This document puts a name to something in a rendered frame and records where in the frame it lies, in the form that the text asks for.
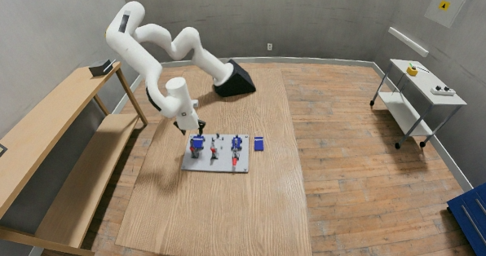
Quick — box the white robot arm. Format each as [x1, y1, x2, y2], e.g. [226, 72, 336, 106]
[105, 2, 233, 118]

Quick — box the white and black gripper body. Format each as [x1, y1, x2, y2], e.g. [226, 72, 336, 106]
[175, 109, 199, 130]

